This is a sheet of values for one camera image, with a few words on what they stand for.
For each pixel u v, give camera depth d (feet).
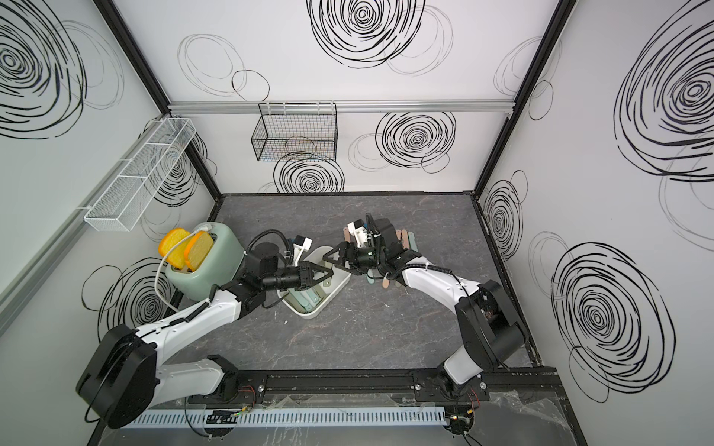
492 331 1.44
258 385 2.42
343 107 2.99
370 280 3.07
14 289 1.69
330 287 2.43
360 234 2.53
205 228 2.79
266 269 2.08
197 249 2.56
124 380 1.31
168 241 2.55
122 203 2.36
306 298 2.96
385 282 3.08
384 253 2.19
